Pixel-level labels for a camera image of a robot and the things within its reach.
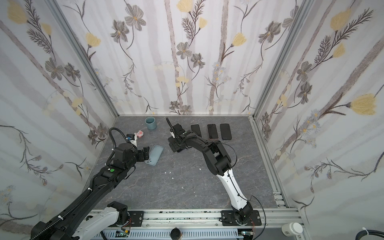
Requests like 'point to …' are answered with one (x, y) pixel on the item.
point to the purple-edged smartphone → (212, 131)
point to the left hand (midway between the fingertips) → (140, 143)
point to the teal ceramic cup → (151, 124)
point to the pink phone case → (217, 132)
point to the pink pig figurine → (140, 133)
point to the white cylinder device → (291, 229)
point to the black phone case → (225, 131)
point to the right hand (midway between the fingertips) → (174, 139)
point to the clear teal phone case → (155, 154)
